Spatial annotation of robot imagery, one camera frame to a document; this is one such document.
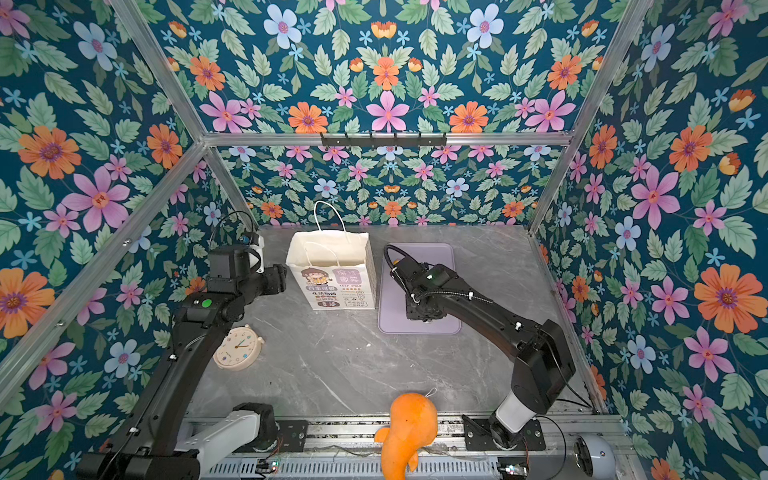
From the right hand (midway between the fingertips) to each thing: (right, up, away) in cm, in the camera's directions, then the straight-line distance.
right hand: (420, 310), depth 82 cm
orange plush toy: (-2, -24, -14) cm, 28 cm away
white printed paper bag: (-23, +12, -4) cm, 26 cm away
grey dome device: (+37, -28, -18) cm, 50 cm away
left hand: (-36, +14, -9) cm, 40 cm away
